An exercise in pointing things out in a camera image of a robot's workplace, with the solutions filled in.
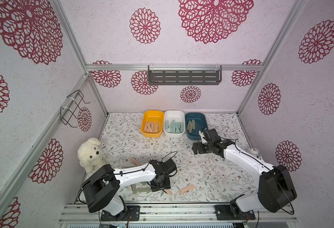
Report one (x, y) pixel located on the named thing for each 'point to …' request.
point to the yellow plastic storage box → (156, 117)
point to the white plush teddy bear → (90, 155)
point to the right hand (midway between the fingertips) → (198, 145)
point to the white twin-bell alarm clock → (255, 152)
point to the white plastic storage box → (174, 123)
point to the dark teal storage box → (200, 123)
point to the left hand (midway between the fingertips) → (164, 189)
